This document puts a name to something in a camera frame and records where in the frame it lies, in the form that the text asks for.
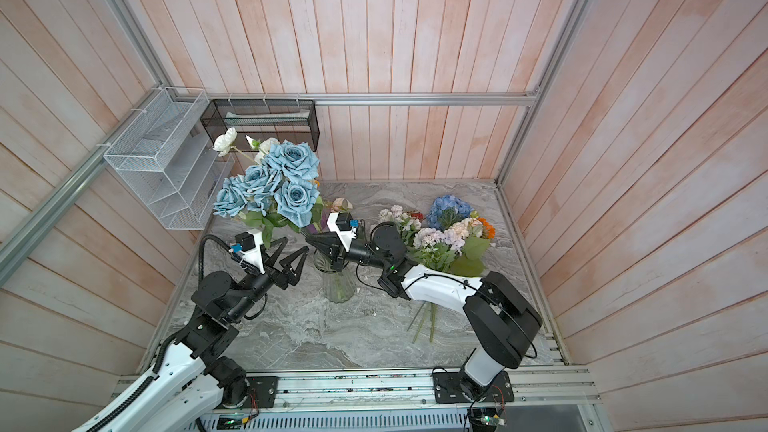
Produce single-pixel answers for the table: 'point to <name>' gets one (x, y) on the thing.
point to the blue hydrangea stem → (447, 210)
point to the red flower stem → (418, 215)
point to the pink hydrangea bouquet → (456, 249)
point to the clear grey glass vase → (339, 286)
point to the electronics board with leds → (485, 418)
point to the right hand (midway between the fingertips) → (308, 241)
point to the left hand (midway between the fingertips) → (299, 249)
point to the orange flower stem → (491, 230)
